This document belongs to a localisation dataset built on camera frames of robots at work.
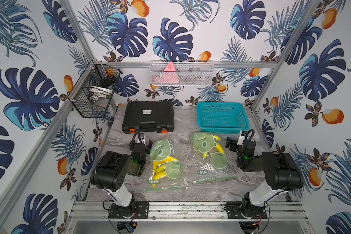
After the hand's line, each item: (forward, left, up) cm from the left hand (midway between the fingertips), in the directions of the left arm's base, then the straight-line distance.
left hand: (141, 138), depth 93 cm
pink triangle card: (+29, -16, +28) cm, 44 cm away
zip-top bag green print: (-11, -45, -6) cm, 46 cm away
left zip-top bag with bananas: (-18, -18, -2) cm, 26 cm away
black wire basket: (+12, +27, +24) cm, 38 cm away
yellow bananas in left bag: (-17, -14, -4) cm, 22 cm away
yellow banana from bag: (0, -50, -3) cm, 50 cm away
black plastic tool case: (+22, 0, -3) cm, 23 cm away
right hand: (+6, -62, -1) cm, 62 cm away
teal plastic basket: (+29, -57, -7) cm, 64 cm away
